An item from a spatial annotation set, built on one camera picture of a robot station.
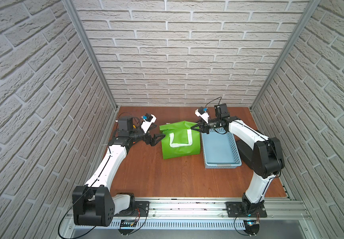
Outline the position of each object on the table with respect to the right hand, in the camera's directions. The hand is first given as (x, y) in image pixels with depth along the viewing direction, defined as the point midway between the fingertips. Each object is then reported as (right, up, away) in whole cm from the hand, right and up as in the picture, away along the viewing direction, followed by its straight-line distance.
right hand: (194, 125), depth 86 cm
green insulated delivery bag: (-9, -9, -2) cm, 12 cm away
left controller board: (-36, -49, -14) cm, 62 cm away
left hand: (-19, -1, -9) cm, 21 cm away
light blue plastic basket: (+17, -16, +7) cm, 24 cm away
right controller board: (+26, -49, -16) cm, 57 cm away
